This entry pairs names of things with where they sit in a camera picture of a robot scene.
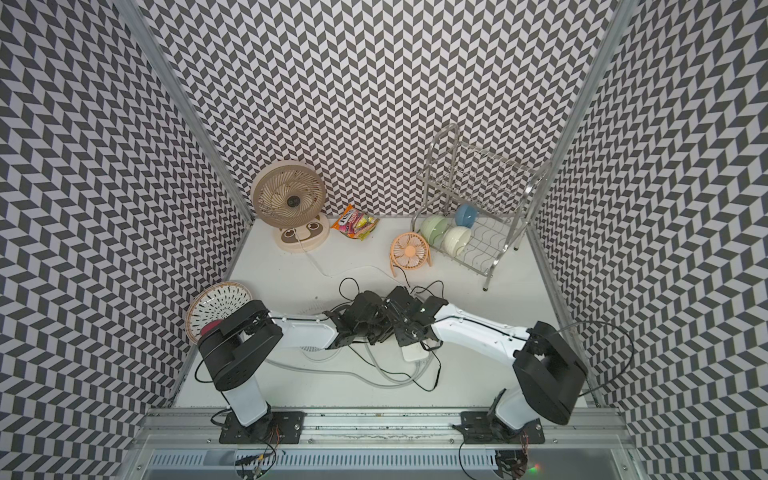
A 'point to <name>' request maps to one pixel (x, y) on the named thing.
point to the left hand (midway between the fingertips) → (402, 329)
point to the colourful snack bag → (355, 224)
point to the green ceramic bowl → (433, 227)
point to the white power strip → (414, 352)
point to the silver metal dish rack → (476, 203)
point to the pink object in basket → (210, 326)
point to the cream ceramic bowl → (456, 240)
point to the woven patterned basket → (212, 304)
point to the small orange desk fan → (409, 251)
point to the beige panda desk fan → (291, 196)
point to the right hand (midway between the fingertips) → (408, 338)
